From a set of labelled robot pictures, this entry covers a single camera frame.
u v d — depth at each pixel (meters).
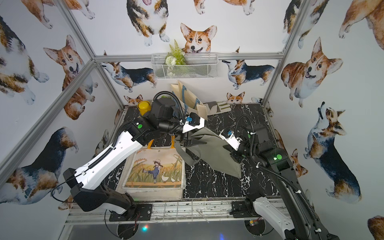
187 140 0.54
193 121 0.47
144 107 1.07
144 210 0.76
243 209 0.75
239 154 0.58
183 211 0.75
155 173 0.84
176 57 0.82
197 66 0.93
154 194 0.78
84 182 0.39
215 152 0.69
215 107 1.18
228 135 0.56
